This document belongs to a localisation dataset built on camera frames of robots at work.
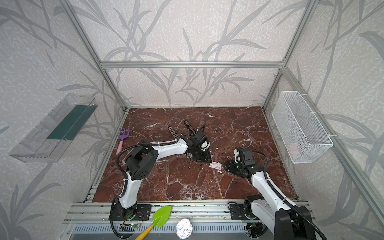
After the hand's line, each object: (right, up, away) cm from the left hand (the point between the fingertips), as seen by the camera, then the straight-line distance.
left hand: (211, 158), depth 89 cm
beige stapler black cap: (-25, +13, +13) cm, 31 cm away
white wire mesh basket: (+36, +16, -26) cm, 48 cm away
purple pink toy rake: (-63, +12, +16) cm, 66 cm away
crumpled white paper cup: (-14, -25, -24) cm, 37 cm away
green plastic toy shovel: (-27, -26, -17) cm, 41 cm away
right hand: (+9, -1, -2) cm, 9 cm away
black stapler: (-13, +16, +16) cm, 26 cm away
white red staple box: (+2, -4, 0) cm, 5 cm away
